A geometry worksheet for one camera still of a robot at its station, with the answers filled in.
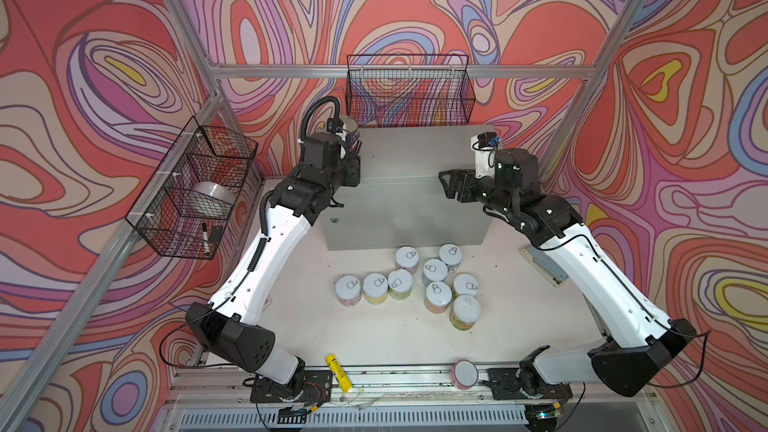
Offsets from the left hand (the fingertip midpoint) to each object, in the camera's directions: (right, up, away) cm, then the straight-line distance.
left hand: (351, 156), depth 73 cm
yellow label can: (+5, -36, +12) cm, 39 cm away
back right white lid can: (+29, -28, +18) cm, 44 cm away
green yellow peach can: (+30, -41, +7) cm, 51 cm away
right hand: (+25, -6, -2) cm, 26 cm away
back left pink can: (+15, -29, +18) cm, 37 cm away
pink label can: (-2, -37, +11) cm, 38 cm away
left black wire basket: (-40, -13, -1) cm, 42 cm away
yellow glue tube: (-3, -54, +1) cm, 55 cm away
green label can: (+12, -35, +13) cm, 40 cm away
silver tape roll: (-33, -11, -2) cm, 35 cm away
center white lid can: (+23, -32, +16) cm, 42 cm away
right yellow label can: (+31, -35, +12) cm, 49 cm away
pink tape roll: (+28, -53, -2) cm, 60 cm away
